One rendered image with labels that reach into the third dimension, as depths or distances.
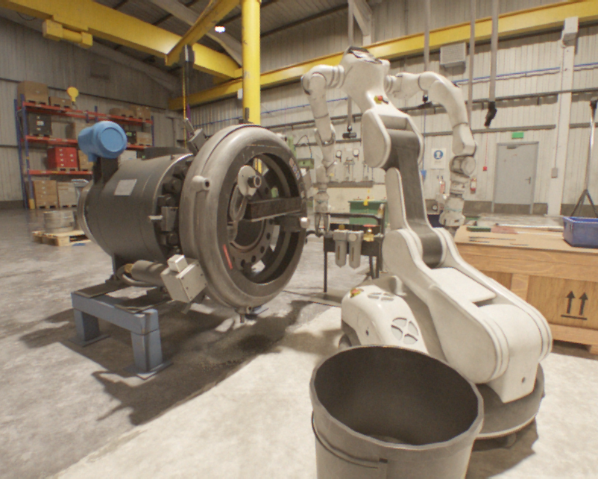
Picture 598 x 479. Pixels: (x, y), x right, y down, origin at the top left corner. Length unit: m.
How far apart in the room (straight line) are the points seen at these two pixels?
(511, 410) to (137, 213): 1.43
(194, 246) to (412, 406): 0.76
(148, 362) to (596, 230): 2.04
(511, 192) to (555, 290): 9.86
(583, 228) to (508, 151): 9.85
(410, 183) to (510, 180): 10.39
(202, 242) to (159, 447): 0.62
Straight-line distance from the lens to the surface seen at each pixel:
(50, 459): 1.21
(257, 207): 1.19
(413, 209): 1.24
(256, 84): 5.25
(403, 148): 1.29
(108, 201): 1.63
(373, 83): 1.52
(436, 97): 1.49
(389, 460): 0.56
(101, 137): 1.66
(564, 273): 1.79
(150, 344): 1.42
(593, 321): 1.90
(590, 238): 1.90
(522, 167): 11.62
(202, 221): 1.04
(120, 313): 1.47
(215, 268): 1.08
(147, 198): 1.39
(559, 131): 11.46
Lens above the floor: 0.73
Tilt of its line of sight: 9 degrees down
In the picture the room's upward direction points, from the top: straight up
